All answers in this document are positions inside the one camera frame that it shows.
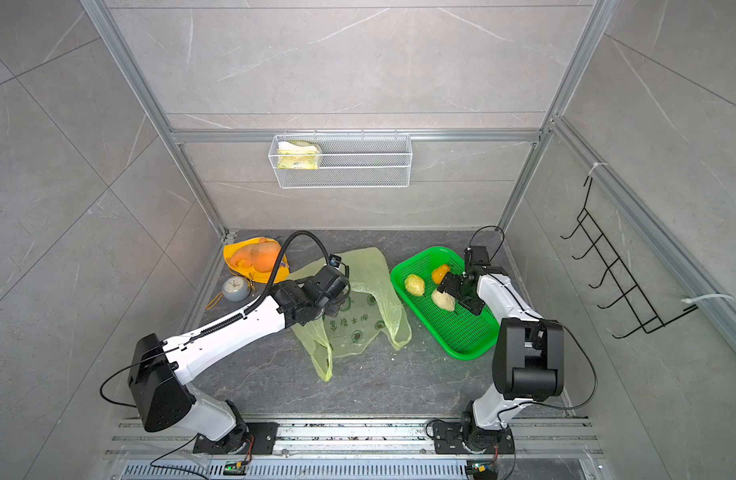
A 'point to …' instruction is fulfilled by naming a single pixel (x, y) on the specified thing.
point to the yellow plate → (263, 277)
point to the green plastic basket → (463, 333)
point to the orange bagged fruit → (261, 256)
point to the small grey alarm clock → (236, 289)
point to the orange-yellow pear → (439, 273)
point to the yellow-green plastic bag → (373, 313)
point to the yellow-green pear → (415, 285)
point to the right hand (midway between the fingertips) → (455, 294)
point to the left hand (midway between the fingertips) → (332, 290)
